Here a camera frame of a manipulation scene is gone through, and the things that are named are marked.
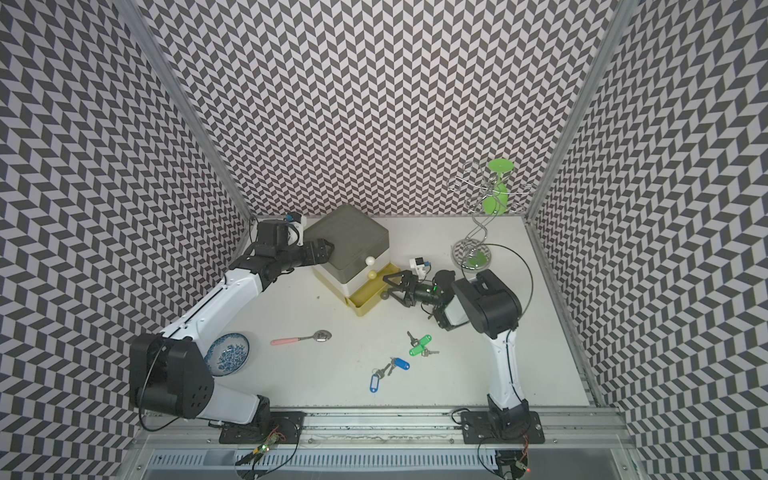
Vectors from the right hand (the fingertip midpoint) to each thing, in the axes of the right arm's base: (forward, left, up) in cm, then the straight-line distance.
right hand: (385, 289), depth 90 cm
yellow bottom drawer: (0, +5, -3) cm, 6 cm away
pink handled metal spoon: (-12, +20, -7) cm, 24 cm away
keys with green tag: (-14, -10, -7) cm, 19 cm away
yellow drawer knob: (+3, +4, +4) cm, 6 cm away
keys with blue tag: (-19, -4, -8) cm, 21 cm away
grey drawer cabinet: (+7, +6, +13) cm, 16 cm away
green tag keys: (-17, -12, -7) cm, 22 cm away
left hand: (+6, +18, +10) cm, 22 cm away
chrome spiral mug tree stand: (+16, -30, +23) cm, 42 cm away
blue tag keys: (-24, +2, -7) cm, 25 cm away
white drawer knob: (+3, +4, +11) cm, 12 cm away
